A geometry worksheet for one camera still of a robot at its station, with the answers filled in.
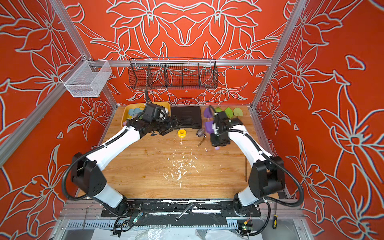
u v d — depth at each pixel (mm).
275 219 697
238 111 1130
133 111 1102
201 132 1001
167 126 712
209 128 850
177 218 707
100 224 697
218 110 686
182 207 743
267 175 424
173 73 978
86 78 919
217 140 728
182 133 1005
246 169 856
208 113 1139
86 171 422
